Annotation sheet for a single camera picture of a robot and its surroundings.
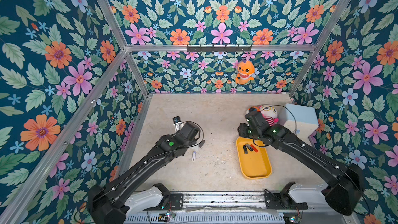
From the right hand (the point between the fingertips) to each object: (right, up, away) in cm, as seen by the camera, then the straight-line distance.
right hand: (242, 128), depth 79 cm
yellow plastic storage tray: (+8, -18, +6) cm, 21 cm away
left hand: (-25, -4, -2) cm, 25 cm away
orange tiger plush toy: (+4, +10, -8) cm, 14 cm away
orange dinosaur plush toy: (+6, +34, +17) cm, 38 cm away
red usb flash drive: (+9, -14, +11) cm, 20 cm away
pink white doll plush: (+22, +7, +21) cm, 32 cm away
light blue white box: (+36, +3, +8) cm, 37 cm away
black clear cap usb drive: (+4, -14, +11) cm, 19 cm away
